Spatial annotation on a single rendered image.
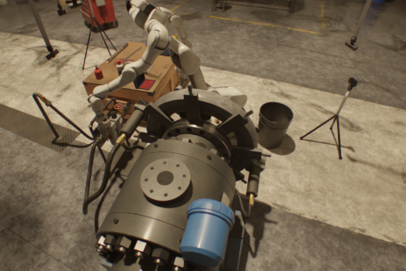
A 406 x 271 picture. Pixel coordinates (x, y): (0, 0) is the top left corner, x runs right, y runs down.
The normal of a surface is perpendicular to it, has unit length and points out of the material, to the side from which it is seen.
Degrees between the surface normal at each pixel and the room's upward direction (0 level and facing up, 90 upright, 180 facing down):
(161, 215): 7
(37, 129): 0
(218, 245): 41
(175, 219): 18
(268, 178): 0
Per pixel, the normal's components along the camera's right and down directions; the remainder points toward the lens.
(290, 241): 0.00, -0.74
